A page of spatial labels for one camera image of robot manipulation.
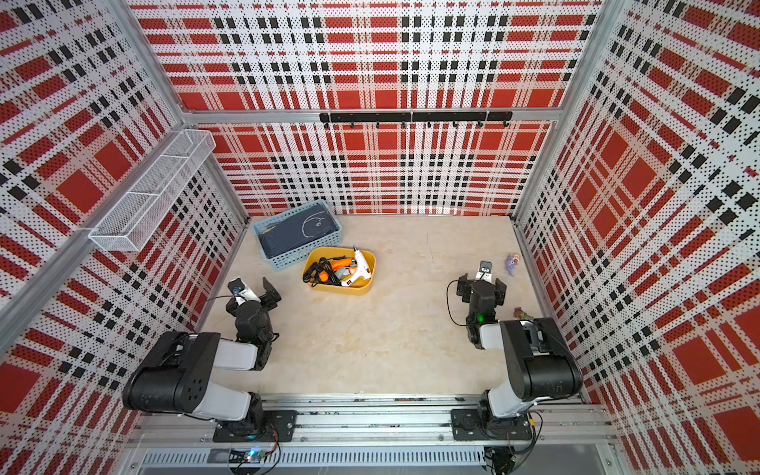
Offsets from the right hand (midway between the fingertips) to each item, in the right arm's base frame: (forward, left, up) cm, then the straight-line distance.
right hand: (484, 276), depth 93 cm
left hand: (-4, +70, +3) cm, 71 cm away
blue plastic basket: (+11, +65, -3) cm, 66 cm away
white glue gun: (+5, +40, -2) cm, 40 cm away
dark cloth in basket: (+23, +67, -2) cm, 71 cm away
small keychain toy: (-10, -11, -7) cm, 17 cm away
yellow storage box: (-3, +40, -2) cm, 40 cm away
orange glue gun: (+6, +49, -1) cm, 49 cm away
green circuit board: (-47, +64, -6) cm, 80 cm away
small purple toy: (+10, -13, -6) cm, 18 cm away
